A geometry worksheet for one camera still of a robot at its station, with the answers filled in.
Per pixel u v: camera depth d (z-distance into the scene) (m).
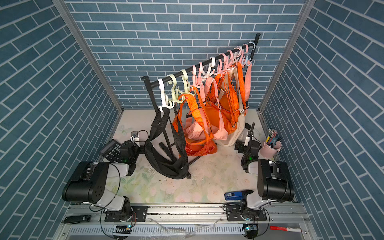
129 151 0.72
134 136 0.79
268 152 0.88
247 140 0.84
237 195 0.77
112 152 0.94
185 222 0.71
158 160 0.75
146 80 0.47
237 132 0.91
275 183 0.45
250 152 0.72
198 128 0.75
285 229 0.69
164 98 0.55
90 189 0.44
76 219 0.71
